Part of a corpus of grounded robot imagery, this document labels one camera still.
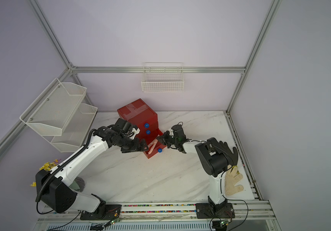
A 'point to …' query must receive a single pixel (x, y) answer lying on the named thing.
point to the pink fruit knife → (152, 144)
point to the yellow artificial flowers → (47, 167)
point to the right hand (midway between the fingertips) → (156, 138)
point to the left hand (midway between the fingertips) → (140, 151)
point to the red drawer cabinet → (140, 114)
